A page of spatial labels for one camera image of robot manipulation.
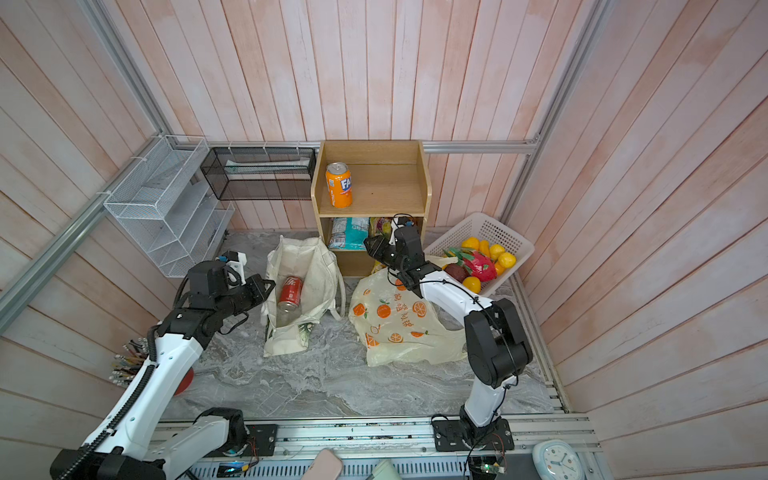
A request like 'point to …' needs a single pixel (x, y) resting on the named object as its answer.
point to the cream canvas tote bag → (311, 259)
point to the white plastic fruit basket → (489, 230)
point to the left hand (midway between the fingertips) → (276, 288)
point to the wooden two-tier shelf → (390, 180)
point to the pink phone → (325, 466)
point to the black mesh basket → (261, 173)
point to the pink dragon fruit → (480, 267)
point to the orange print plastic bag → (396, 326)
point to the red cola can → (290, 293)
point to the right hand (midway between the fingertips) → (365, 242)
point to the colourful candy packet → (380, 226)
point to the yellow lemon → (506, 259)
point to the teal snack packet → (348, 233)
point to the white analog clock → (557, 460)
